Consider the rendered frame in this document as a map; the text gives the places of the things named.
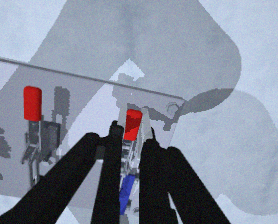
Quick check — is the grey fixture plate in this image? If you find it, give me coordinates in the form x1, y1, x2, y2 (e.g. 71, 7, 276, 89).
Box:
0, 59, 185, 209

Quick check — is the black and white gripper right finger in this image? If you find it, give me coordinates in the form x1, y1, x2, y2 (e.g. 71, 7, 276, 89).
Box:
137, 108, 231, 224

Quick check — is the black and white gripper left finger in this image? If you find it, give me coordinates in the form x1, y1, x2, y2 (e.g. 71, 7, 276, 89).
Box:
0, 103, 127, 224

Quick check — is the blue rectangular plate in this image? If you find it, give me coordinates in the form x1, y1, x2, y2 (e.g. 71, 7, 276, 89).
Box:
119, 171, 135, 215

